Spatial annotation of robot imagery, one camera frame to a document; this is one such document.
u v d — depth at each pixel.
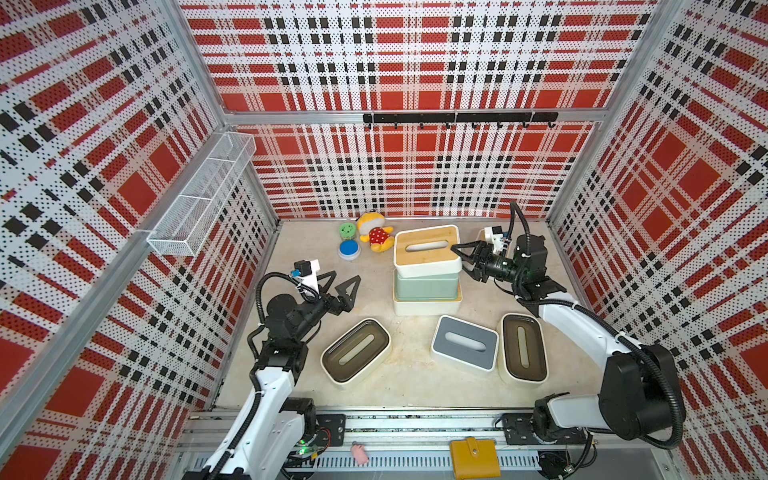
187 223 0.92
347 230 1.11
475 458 0.69
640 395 0.42
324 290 0.76
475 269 0.72
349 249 1.11
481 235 0.78
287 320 0.57
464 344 0.87
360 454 0.69
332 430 0.73
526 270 0.64
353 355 0.81
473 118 0.89
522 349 0.84
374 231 1.11
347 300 0.67
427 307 0.91
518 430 0.73
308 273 0.65
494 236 0.76
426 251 0.78
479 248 0.71
